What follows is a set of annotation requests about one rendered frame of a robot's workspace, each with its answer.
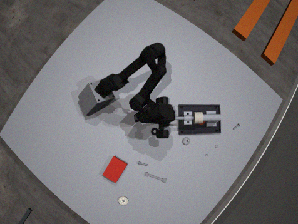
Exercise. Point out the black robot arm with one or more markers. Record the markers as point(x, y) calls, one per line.
point(152, 111)

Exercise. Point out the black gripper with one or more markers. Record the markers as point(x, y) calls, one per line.
point(161, 133)

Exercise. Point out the red rectangular block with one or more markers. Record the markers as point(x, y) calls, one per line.
point(114, 169)

